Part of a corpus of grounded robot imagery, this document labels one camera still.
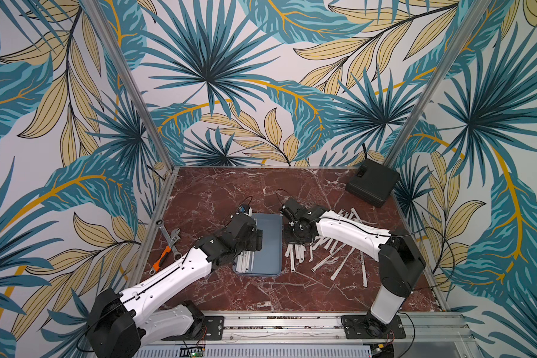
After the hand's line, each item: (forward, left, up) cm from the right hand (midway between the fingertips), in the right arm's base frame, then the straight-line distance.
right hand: (288, 238), depth 87 cm
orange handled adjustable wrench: (+5, +47, -5) cm, 47 cm away
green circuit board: (-35, +31, -9) cm, 48 cm away
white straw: (-6, +17, -6) cm, 19 cm away
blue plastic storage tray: (-6, +8, -8) cm, 13 cm away
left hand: (-2, +14, +7) cm, 15 cm away
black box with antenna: (+30, -43, -2) cm, 53 cm away
